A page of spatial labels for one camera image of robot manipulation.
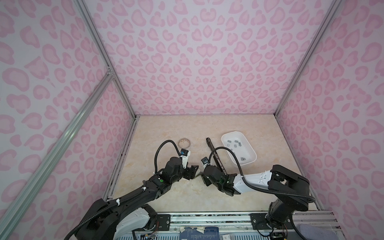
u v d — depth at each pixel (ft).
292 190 1.47
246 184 1.75
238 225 2.40
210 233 2.26
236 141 3.40
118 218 1.35
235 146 3.31
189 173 2.38
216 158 3.12
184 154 2.36
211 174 2.15
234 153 3.26
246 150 3.22
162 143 2.04
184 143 3.40
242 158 3.12
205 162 2.51
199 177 2.82
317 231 2.24
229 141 3.40
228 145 3.39
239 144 3.39
